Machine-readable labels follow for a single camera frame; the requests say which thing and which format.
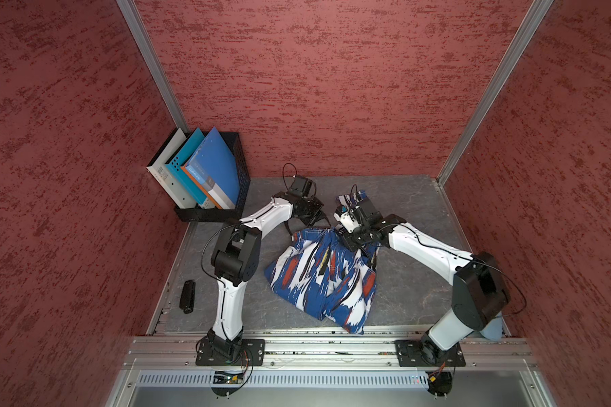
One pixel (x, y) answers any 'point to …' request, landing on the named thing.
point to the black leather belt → (363, 255)
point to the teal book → (177, 158)
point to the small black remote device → (187, 296)
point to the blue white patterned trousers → (316, 270)
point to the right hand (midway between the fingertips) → (345, 242)
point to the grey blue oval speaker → (493, 329)
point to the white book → (165, 178)
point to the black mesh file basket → (236, 146)
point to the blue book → (214, 167)
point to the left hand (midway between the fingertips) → (327, 216)
